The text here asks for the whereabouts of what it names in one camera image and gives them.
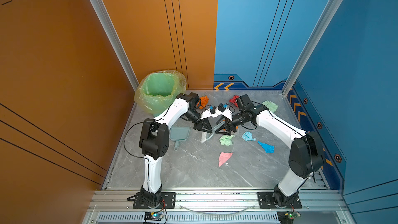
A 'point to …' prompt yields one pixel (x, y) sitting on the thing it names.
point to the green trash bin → (160, 84)
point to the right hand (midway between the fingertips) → (216, 127)
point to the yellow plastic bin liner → (158, 104)
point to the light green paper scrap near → (226, 139)
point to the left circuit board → (153, 216)
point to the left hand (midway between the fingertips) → (210, 128)
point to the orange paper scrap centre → (237, 127)
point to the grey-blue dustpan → (178, 134)
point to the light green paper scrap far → (272, 107)
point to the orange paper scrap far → (204, 101)
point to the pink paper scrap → (224, 157)
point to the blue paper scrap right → (268, 148)
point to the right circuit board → (287, 216)
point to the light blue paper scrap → (248, 136)
